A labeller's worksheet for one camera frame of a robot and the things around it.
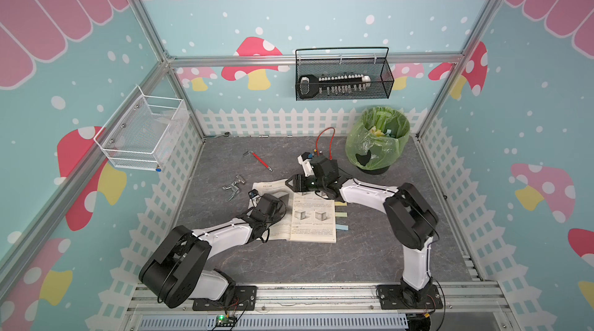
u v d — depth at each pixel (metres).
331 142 1.13
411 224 0.50
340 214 0.92
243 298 0.77
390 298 0.74
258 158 1.13
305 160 0.84
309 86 0.89
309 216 0.92
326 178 0.73
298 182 0.81
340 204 0.95
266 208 0.71
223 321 0.73
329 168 0.74
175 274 0.42
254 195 0.83
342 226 0.90
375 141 0.88
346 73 0.92
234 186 1.00
